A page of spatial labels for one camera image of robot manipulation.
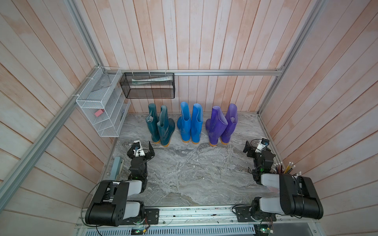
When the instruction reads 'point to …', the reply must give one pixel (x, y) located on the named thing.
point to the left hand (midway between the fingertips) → (142, 144)
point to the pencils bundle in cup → (278, 168)
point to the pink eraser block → (99, 112)
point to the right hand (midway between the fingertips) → (254, 141)
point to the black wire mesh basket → (148, 85)
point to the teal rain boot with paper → (151, 120)
